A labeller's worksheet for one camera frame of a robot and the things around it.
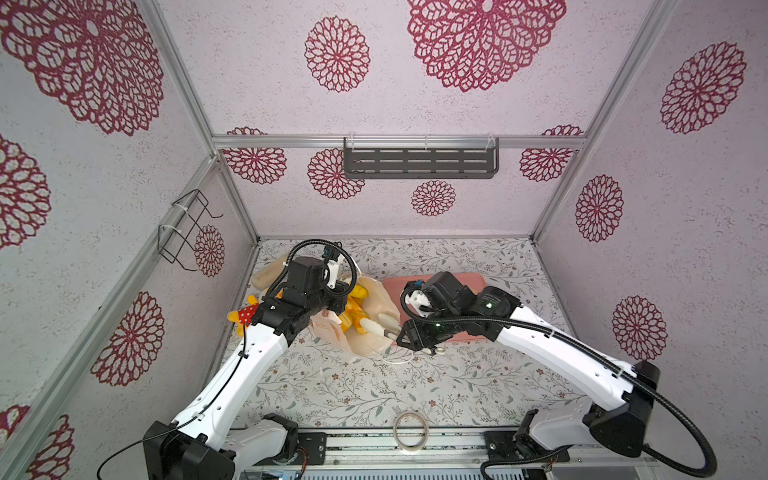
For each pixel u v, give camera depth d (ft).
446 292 1.74
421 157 3.05
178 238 2.47
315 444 2.45
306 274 1.79
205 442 1.25
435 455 2.39
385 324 2.59
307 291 1.85
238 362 1.47
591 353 1.39
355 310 3.01
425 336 2.00
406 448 2.43
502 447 2.36
